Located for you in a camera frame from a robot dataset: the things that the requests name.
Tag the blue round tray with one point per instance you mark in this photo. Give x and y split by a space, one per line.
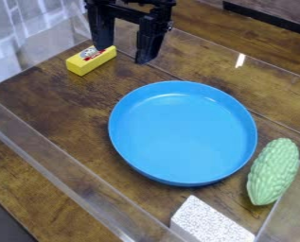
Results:
182 132

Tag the yellow rectangular block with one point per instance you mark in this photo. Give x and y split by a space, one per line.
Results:
90 59

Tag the white speckled foam block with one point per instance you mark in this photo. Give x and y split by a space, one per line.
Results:
198 223

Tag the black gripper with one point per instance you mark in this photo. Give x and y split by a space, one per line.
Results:
150 13

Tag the clear acrylic enclosure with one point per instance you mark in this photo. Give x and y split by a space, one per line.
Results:
66 184

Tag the dark baseboard strip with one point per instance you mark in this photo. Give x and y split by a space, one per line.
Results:
264 17

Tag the green bitter gourd toy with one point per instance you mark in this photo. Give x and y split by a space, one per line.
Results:
273 171

